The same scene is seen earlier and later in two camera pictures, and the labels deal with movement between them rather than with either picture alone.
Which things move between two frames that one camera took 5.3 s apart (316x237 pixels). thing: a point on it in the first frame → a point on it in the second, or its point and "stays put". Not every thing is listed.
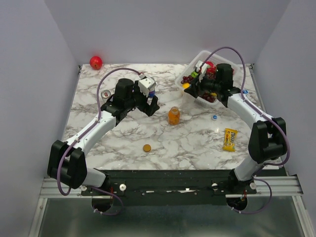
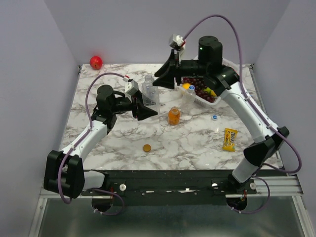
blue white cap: (214, 117) stays put
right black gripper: (194, 91) → (167, 80)
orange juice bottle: (174, 116) stays put
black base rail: (171, 187) stays put
